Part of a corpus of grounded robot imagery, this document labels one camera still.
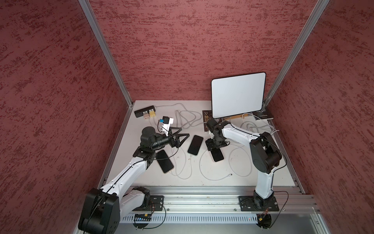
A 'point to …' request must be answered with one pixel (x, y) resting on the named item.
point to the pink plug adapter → (146, 116)
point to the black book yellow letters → (207, 115)
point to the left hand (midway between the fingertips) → (184, 134)
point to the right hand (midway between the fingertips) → (214, 149)
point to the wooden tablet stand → (223, 119)
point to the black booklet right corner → (262, 114)
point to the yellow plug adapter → (152, 113)
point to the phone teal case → (195, 145)
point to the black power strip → (139, 113)
